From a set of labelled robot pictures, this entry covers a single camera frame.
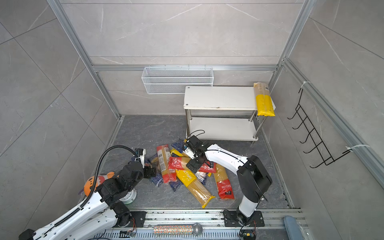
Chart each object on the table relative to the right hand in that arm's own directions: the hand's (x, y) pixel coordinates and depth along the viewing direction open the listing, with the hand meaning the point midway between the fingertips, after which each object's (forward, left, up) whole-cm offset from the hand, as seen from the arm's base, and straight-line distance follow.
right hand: (196, 160), depth 88 cm
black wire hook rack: (-8, -55, +20) cm, 59 cm away
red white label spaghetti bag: (-9, +16, +1) cm, 18 cm away
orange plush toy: (-14, +57, +4) cm, 58 cm away
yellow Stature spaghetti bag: (-17, 0, -3) cm, 17 cm away
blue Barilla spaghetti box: (+1, +27, -3) cm, 27 cm away
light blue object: (-35, -46, -6) cm, 58 cm away
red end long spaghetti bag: (-13, -15, -3) cm, 20 cm away
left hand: (-4, +25, +11) cm, 27 cm away
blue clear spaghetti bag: (-10, +23, -2) cm, 25 cm away
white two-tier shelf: (+44, -22, -3) cm, 49 cm away
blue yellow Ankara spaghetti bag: (+9, +12, -1) cm, 16 cm away
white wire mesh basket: (+48, +14, +25) cm, 56 cm away
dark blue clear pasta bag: (-9, -3, -4) cm, 10 cm away
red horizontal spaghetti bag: (-3, +9, +2) cm, 10 cm away
